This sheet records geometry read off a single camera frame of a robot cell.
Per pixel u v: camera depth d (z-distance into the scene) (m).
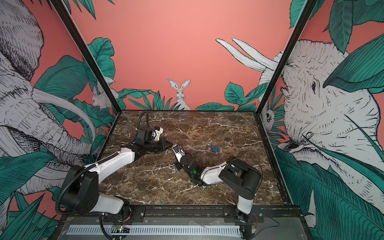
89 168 0.46
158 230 0.70
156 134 0.73
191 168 0.66
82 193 0.42
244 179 0.46
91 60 0.90
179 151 0.73
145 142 0.69
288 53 0.85
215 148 1.01
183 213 0.76
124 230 0.71
